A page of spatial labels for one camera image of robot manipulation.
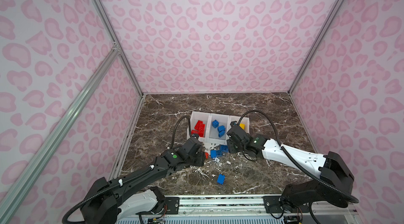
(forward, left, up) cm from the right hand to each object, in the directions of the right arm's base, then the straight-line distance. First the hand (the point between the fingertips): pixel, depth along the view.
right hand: (231, 143), depth 83 cm
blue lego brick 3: (-2, +10, -11) cm, 14 cm away
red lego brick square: (-3, +13, -9) cm, 16 cm away
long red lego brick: (+12, +18, -6) cm, 23 cm away
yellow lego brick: (+16, -8, -7) cm, 19 cm away
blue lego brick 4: (-15, +6, -9) cm, 19 cm away
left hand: (-6, +15, -1) cm, 16 cm away
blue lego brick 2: (+14, +4, -11) cm, 18 cm away
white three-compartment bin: (+15, +10, -9) cm, 20 cm away
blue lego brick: (+16, +9, -6) cm, 19 cm away
